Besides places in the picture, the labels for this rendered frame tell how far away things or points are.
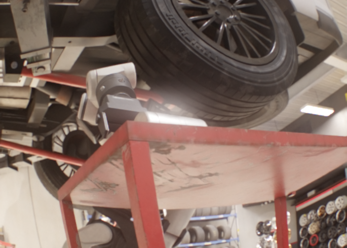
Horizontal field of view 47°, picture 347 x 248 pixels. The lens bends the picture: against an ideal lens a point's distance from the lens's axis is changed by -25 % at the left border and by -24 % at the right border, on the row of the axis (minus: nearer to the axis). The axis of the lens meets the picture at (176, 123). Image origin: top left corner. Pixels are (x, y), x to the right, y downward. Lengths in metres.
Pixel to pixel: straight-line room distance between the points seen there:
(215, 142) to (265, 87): 0.96
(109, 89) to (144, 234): 0.50
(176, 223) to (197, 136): 1.05
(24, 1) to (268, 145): 0.85
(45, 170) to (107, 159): 2.23
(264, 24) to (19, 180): 10.10
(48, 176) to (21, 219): 8.42
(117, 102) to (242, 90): 0.67
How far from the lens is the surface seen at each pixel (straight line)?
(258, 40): 1.87
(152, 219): 0.67
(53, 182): 2.99
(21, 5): 1.36
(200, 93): 1.66
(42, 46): 1.59
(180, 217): 1.77
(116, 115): 1.03
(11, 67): 1.83
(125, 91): 1.10
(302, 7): 2.36
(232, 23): 1.83
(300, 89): 10.20
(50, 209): 11.64
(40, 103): 2.57
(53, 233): 11.51
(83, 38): 1.90
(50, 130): 2.88
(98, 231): 1.65
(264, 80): 1.72
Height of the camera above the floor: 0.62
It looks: 21 degrees up
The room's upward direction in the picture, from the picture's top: 8 degrees counter-clockwise
